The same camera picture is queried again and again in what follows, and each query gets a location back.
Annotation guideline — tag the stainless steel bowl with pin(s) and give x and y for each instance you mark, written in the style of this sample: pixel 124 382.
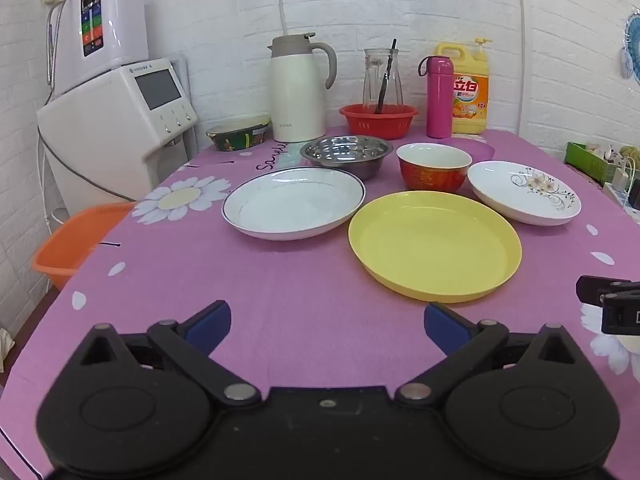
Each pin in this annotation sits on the stainless steel bowl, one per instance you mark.
pixel 345 152

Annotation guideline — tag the green cardboard box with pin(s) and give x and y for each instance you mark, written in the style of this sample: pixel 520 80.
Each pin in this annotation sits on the green cardboard box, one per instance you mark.
pixel 585 160

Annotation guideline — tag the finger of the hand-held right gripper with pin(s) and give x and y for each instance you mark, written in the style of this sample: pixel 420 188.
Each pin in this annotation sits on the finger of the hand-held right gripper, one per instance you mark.
pixel 595 289

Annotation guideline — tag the white plate with dark rim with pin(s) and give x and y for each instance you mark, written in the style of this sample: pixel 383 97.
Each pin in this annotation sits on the white plate with dark rim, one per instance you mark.
pixel 290 205

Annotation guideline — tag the white plate with floral print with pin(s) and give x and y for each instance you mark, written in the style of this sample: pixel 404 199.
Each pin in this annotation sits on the white plate with floral print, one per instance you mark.
pixel 505 190

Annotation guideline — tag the yellow plastic plate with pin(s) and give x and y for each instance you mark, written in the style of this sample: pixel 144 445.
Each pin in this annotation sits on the yellow plastic plate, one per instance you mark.
pixel 435 245

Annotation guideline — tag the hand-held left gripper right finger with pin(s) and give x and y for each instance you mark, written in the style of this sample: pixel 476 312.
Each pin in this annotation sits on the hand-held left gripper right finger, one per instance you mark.
pixel 445 327

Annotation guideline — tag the red bowl with white inside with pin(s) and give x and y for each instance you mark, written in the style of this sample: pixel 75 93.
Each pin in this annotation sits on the red bowl with white inside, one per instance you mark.
pixel 432 177

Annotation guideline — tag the instant noodle bowl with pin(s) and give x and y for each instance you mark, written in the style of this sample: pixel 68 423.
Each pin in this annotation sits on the instant noodle bowl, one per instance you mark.
pixel 240 137

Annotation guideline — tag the blue round wall decoration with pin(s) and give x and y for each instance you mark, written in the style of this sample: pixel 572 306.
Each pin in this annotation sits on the blue round wall decoration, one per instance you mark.
pixel 631 45

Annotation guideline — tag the purple translucent plastic bowl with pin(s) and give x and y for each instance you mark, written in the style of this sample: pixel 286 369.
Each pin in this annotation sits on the purple translucent plastic bowl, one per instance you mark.
pixel 482 150

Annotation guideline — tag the white thermos jug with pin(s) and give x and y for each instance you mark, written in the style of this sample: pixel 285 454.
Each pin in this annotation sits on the white thermos jug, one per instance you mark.
pixel 297 95

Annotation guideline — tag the white charger plug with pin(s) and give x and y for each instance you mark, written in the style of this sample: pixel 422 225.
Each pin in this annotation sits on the white charger plug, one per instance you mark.
pixel 617 177

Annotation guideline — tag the orange plastic basin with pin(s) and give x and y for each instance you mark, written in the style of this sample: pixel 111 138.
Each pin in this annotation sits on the orange plastic basin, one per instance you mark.
pixel 65 250

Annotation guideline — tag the pink insulated bottle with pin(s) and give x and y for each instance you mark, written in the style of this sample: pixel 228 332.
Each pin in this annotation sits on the pink insulated bottle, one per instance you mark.
pixel 440 100

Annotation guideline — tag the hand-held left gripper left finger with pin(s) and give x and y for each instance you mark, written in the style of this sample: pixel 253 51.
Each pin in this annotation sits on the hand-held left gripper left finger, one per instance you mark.
pixel 207 327

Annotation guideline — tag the black stirring stick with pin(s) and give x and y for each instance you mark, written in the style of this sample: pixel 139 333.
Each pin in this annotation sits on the black stirring stick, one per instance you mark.
pixel 386 77

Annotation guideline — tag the white wall water purifier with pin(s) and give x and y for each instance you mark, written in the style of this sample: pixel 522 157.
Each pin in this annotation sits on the white wall water purifier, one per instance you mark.
pixel 115 15

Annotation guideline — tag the clear glass carafe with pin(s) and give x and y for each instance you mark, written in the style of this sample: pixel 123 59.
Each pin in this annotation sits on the clear glass carafe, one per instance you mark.
pixel 372 75

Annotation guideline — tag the yellow dish soap bottle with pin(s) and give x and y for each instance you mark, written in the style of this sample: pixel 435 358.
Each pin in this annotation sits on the yellow dish soap bottle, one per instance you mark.
pixel 470 100

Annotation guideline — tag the white power strip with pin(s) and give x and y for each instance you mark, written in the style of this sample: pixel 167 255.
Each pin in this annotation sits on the white power strip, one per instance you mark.
pixel 620 199

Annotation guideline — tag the white water dispenser with screen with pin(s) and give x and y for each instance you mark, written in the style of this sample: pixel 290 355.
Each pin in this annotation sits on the white water dispenser with screen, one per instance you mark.
pixel 100 130

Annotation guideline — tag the purple floral tablecloth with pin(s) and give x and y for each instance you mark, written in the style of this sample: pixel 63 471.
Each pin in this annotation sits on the purple floral tablecloth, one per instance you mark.
pixel 300 270

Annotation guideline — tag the red plastic colander basket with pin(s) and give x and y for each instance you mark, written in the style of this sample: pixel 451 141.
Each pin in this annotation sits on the red plastic colander basket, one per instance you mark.
pixel 380 125

